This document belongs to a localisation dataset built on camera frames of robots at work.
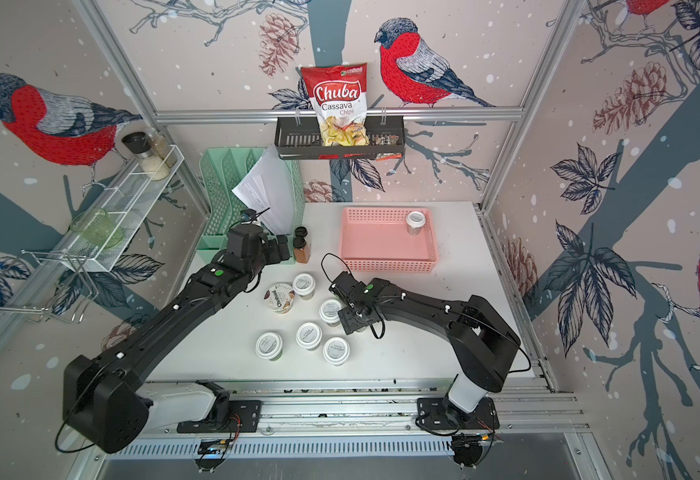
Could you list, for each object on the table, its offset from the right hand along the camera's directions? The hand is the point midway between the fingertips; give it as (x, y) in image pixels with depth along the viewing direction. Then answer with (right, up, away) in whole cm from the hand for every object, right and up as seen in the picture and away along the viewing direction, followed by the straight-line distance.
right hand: (358, 316), depth 86 cm
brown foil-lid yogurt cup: (-24, +4, +4) cm, 25 cm away
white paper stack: (-30, +39, +9) cm, 50 cm away
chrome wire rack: (-68, +9, -14) cm, 70 cm away
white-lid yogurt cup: (-17, +8, +5) cm, 19 cm away
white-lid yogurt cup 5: (-24, -6, -6) cm, 26 cm away
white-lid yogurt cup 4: (-14, -4, -5) cm, 15 cm away
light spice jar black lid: (-20, +25, +15) cm, 35 cm away
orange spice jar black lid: (-19, +19, +12) cm, 29 cm away
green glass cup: (-61, +26, -17) cm, 69 cm away
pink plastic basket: (+8, +22, +25) cm, 34 cm away
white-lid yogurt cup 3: (+21, +29, +21) cm, 42 cm away
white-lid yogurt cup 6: (-6, -7, -8) cm, 12 cm away
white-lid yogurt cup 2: (-8, +1, -1) cm, 9 cm away
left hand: (-22, +24, -5) cm, 33 cm away
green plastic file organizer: (-48, +46, +15) cm, 68 cm away
